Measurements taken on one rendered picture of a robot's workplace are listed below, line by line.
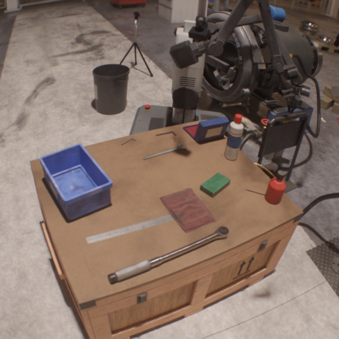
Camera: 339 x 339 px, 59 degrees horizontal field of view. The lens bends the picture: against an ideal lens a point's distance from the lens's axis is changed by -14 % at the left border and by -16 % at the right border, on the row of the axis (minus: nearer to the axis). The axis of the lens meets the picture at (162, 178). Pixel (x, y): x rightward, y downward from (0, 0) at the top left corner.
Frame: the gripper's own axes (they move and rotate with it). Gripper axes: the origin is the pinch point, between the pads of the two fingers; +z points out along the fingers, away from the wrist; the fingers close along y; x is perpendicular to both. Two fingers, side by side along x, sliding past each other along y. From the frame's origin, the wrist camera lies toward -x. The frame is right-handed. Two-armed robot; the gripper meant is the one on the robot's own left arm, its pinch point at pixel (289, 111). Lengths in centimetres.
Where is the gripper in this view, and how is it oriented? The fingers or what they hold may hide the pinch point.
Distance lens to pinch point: 225.9
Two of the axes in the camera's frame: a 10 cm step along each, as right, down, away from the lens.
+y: 10.0, 0.6, 0.2
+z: -0.6, 7.7, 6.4
